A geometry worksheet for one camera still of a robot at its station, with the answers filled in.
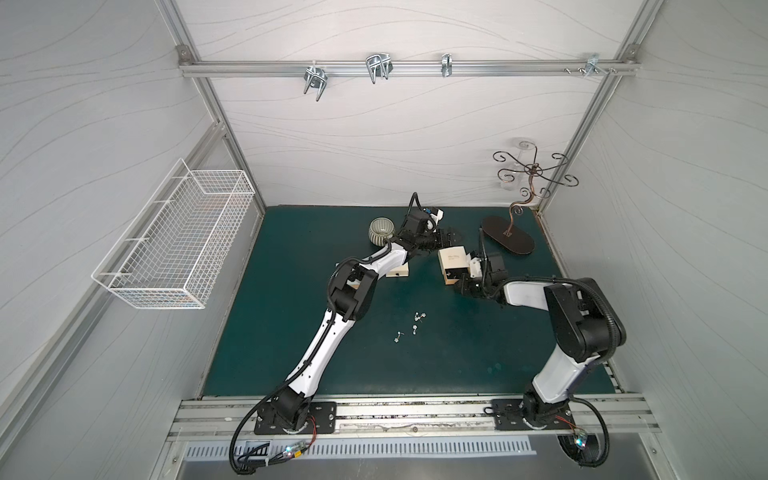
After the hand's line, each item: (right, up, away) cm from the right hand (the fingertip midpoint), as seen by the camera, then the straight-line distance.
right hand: (458, 281), depth 99 cm
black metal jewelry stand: (+18, +18, +11) cm, 28 cm away
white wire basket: (-73, +13, -30) cm, 80 cm away
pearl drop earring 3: (-20, -14, -11) cm, 27 cm away
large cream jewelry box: (-1, +6, +3) cm, 7 cm away
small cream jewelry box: (-19, +3, +1) cm, 19 cm away
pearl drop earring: (-14, -10, -8) cm, 19 cm away
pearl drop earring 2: (-15, -12, -10) cm, 22 cm away
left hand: (+2, +14, +1) cm, 14 cm away
